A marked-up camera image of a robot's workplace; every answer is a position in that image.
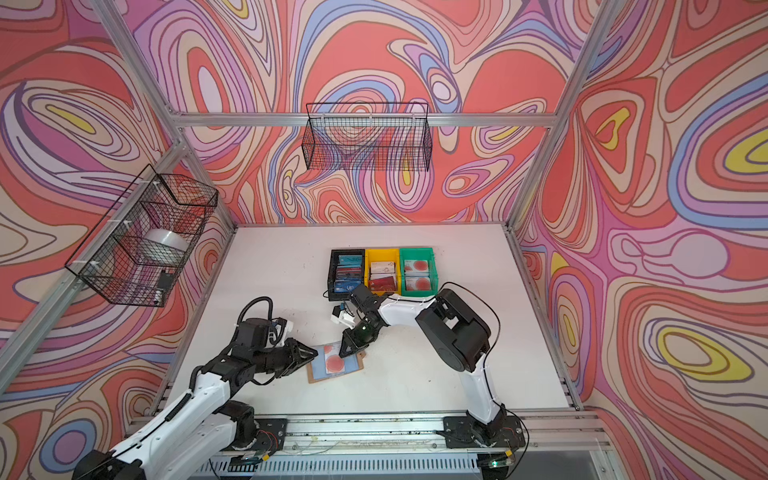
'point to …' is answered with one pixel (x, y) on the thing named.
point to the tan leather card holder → (316, 370)
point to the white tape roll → (164, 247)
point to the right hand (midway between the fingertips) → (347, 359)
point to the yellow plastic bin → (382, 271)
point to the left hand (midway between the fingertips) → (319, 353)
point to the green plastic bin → (418, 272)
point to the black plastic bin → (346, 271)
